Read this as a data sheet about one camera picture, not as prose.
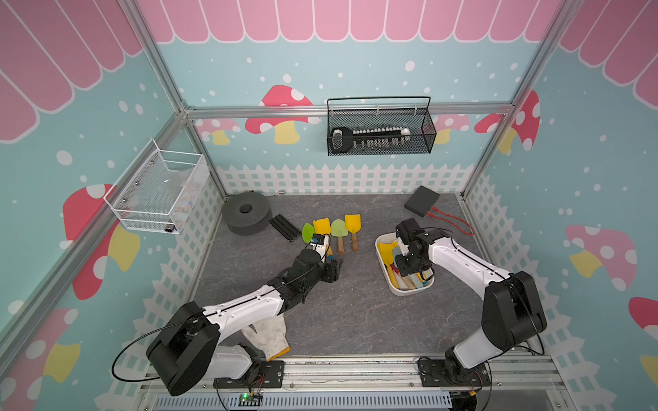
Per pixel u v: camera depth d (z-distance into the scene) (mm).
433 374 742
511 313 442
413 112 898
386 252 992
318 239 729
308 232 1064
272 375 746
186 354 419
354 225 1093
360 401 712
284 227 1084
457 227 1060
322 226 1082
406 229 718
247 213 1062
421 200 1198
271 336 812
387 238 978
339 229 1082
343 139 896
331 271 744
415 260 740
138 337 383
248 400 728
